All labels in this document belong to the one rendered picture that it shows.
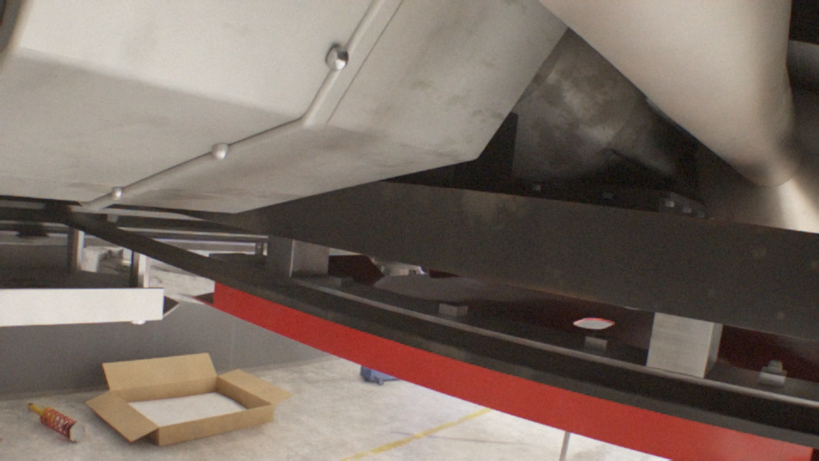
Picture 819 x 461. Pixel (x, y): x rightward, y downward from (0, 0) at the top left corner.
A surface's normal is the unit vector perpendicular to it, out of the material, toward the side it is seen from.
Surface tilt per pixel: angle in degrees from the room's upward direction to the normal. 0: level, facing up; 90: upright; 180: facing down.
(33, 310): 90
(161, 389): 90
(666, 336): 92
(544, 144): 146
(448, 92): 122
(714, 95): 153
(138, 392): 90
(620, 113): 110
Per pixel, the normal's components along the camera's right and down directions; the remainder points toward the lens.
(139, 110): 0.07, 0.99
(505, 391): -0.59, -0.01
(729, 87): 0.29, 0.94
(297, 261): 0.80, 0.12
